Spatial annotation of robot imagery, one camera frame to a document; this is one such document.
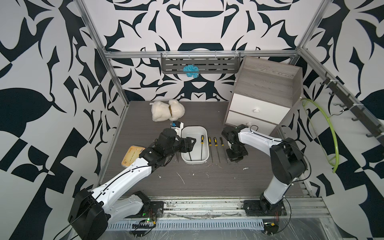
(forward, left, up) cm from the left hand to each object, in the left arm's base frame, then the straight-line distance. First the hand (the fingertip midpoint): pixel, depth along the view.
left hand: (190, 137), depth 77 cm
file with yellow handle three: (+8, -8, -20) cm, 23 cm away
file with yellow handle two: (+5, -21, -19) cm, 29 cm away
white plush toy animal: (+26, +18, -9) cm, 33 cm away
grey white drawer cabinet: (+20, -41, +10) cm, 47 cm away
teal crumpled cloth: (+38, -2, +13) cm, 41 cm away
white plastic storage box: (+12, -4, -14) cm, 19 cm away
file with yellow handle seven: (+6, -13, -19) cm, 24 cm away
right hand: (-5, -26, -17) cm, 31 cm away
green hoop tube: (-18, -61, +5) cm, 64 cm away
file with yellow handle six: (+5, -17, -20) cm, 26 cm away
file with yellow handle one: (-1, +1, -19) cm, 19 cm away
